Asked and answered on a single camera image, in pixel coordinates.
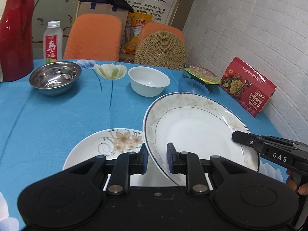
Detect orange chair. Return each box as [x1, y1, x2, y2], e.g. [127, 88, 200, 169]
[137, 22, 185, 45]
[63, 14, 122, 62]

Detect orange chair right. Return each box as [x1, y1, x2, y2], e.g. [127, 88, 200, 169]
[137, 22, 185, 45]

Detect white plate blue rim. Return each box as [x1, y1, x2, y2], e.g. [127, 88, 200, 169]
[142, 92, 259, 186]

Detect stainless steel bowl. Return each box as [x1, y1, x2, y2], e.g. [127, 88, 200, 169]
[29, 61, 82, 97]

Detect yellow snack bag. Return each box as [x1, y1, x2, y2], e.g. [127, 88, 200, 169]
[122, 12, 153, 54]

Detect blue plastic bowl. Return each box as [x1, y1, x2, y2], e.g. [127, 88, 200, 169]
[177, 78, 209, 96]

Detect small white ceramic bowl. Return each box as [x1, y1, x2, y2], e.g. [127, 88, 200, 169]
[128, 66, 170, 98]

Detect person's hand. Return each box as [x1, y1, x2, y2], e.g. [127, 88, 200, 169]
[285, 169, 308, 196]

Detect woven straw cushion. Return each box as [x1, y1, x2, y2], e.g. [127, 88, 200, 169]
[134, 31, 188, 71]

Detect white poster with text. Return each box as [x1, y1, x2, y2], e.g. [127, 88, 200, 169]
[125, 0, 180, 25]

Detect orange chair left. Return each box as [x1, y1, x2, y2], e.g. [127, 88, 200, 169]
[63, 14, 122, 62]

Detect green instant noodle bowl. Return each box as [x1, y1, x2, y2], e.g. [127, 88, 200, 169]
[183, 64, 221, 92]

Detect red cracker box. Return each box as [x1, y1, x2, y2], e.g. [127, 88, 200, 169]
[220, 57, 276, 117]

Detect red thermos jug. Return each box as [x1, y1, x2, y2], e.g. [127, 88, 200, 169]
[1, 0, 34, 82]

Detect white floral ceramic plate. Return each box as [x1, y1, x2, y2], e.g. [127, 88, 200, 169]
[62, 128, 179, 187]

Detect juice bottle red label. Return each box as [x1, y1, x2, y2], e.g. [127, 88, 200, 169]
[43, 20, 63, 64]

